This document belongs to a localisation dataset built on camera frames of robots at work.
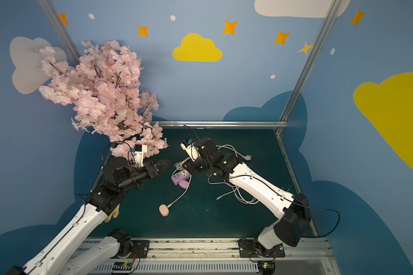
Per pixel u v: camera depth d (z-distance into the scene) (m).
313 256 0.74
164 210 0.84
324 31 0.76
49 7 0.69
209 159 0.55
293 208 0.42
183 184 0.93
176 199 0.88
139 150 0.64
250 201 0.88
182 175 0.96
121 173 0.53
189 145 0.64
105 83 0.65
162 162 0.70
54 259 0.40
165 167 0.70
